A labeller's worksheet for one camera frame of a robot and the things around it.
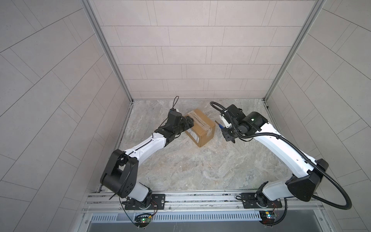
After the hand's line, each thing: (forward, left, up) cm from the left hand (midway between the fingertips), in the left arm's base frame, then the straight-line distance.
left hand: (193, 120), depth 85 cm
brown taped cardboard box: (-6, -6, -3) cm, 9 cm away
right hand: (-12, -16, +4) cm, 21 cm away
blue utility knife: (-6, -15, +3) cm, 17 cm away
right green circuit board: (-46, -36, -15) cm, 60 cm away
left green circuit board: (-47, +23, -12) cm, 54 cm away
